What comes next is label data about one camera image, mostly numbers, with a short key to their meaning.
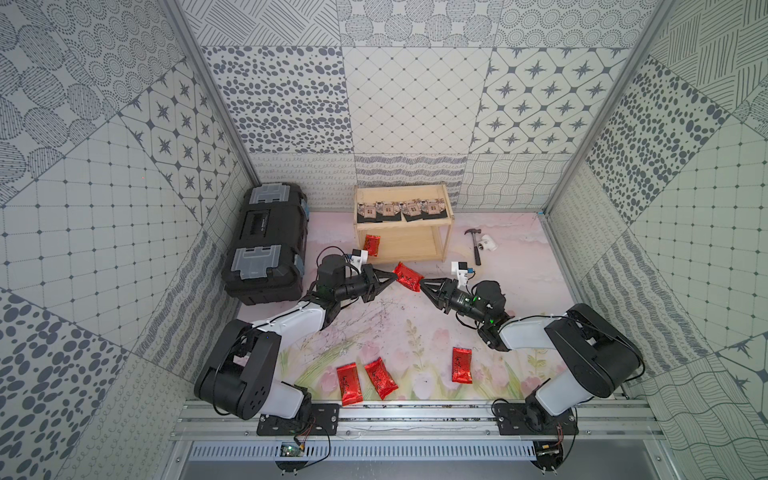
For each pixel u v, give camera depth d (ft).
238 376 1.42
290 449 2.35
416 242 3.60
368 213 2.98
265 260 2.75
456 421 2.49
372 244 3.44
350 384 2.58
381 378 2.56
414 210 3.05
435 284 2.64
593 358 1.50
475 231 3.75
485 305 2.21
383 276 2.62
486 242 3.52
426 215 2.98
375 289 2.50
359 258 2.68
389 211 3.03
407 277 2.66
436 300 2.55
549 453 2.39
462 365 2.67
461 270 2.68
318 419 2.40
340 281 2.31
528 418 2.13
